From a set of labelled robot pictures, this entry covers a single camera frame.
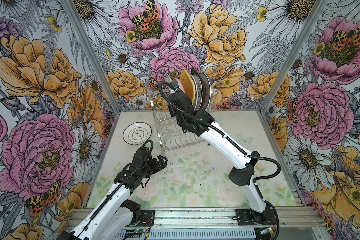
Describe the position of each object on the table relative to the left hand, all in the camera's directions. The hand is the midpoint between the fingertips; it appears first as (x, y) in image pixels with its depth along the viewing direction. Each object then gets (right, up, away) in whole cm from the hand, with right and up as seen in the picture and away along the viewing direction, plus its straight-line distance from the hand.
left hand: (161, 167), depth 81 cm
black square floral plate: (+21, +58, +19) cm, 65 cm away
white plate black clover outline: (-22, +17, +27) cm, 39 cm away
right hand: (+10, +34, -9) cm, 36 cm away
